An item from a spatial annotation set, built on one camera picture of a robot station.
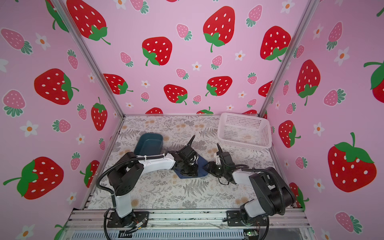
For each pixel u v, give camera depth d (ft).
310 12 2.30
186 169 2.52
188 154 2.41
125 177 1.61
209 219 2.45
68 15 2.33
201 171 2.97
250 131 3.64
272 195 1.46
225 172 2.39
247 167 2.24
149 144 3.41
